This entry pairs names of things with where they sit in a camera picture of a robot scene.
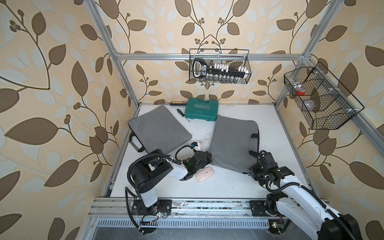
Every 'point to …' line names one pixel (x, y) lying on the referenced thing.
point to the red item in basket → (301, 93)
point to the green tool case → (196, 108)
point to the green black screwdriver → (179, 111)
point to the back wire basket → (231, 66)
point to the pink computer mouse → (204, 174)
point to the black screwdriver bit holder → (179, 103)
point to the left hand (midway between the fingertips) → (212, 152)
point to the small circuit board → (279, 226)
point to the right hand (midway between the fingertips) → (248, 172)
